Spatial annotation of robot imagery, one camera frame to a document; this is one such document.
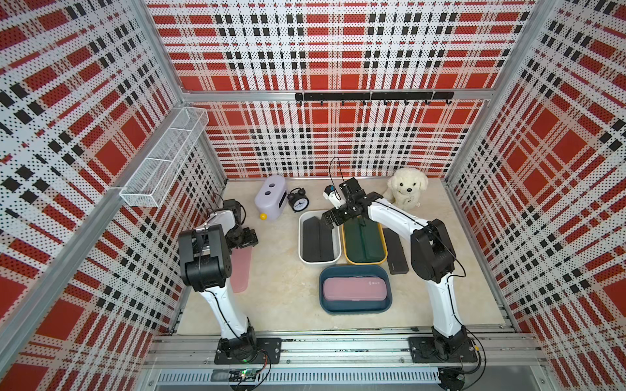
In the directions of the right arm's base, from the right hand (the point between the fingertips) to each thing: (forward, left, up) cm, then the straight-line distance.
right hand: (334, 215), depth 95 cm
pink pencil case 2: (-16, +36, -7) cm, 40 cm away
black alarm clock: (+10, +15, -3) cm, 19 cm away
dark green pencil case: (-9, -10, -4) cm, 14 cm away
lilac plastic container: (+10, +26, +1) cm, 28 cm away
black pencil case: (-10, +3, -7) cm, 12 cm away
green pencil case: (-13, -15, -2) cm, 20 cm away
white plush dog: (+9, -29, +6) cm, 31 cm away
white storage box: (-8, -1, -4) cm, 9 cm away
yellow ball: (+3, +30, -4) cm, 30 cm away
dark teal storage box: (-33, -7, -8) cm, 34 cm away
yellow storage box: (-18, -11, -5) cm, 22 cm away
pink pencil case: (-27, -7, -8) cm, 29 cm away
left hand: (-10, +35, -9) cm, 38 cm away
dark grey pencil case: (-8, +9, -6) cm, 13 cm away
